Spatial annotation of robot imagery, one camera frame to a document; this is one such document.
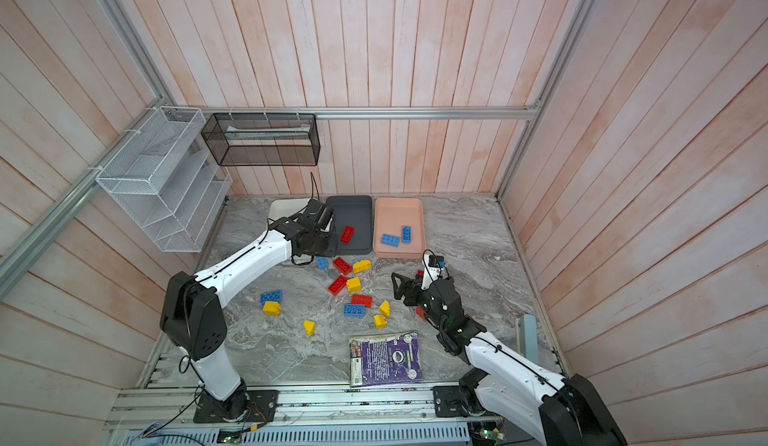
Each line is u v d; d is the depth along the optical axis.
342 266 0.98
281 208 1.16
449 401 0.73
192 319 0.45
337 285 0.93
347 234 1.06
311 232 0.67
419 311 0.73
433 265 0.72
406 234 1.07
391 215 1.14
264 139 1.06
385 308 0.88
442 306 0.61
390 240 1.04
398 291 0.74
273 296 0.91
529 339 0.79
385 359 0.79
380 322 0.85
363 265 0.98
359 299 0.92
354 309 0.88
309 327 0.84
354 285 0.93
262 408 0.73
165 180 0.73
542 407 0.42
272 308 0.89
